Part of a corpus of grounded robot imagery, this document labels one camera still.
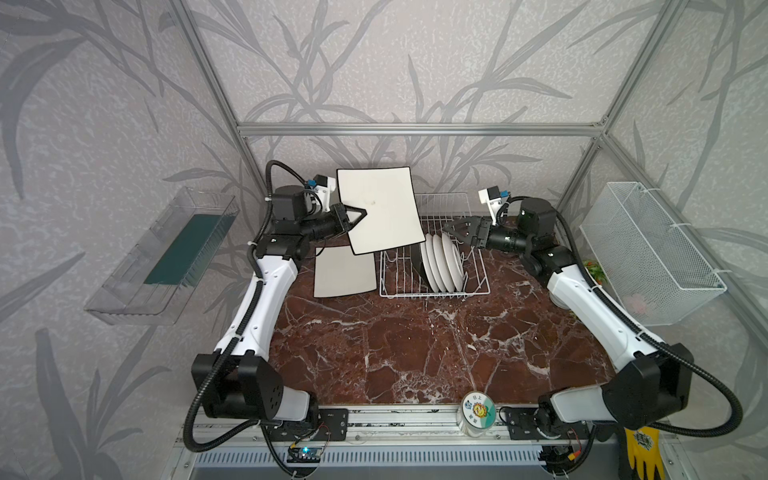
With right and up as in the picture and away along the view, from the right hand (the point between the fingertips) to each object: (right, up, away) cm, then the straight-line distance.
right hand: (452, 221), depth 71 cm
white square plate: (-34, -16, +31) cm, 49 cm away
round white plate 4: (+3, -12, +18) cm, 21 cm away
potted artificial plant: (+43, -13, +13) cm, 47 cm away
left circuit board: (-36, -57, 0) cm, 67 cm away
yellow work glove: (+45, -55, -4) cm, 71 cm away
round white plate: (-5, -12, +15) cm, 20 cm away
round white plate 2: (-3, -11, +15) cm, 19 cm away
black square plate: (-8, -11, +15) cm, 20 cm away
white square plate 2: (-16, +8, +8) cm, 20 cm away
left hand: (-20, +4, 0) cm, 21 cm away
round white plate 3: (0, -11, +15) cm, 19 cm away
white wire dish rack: (-13, -18, +28) cm, 36 cm away
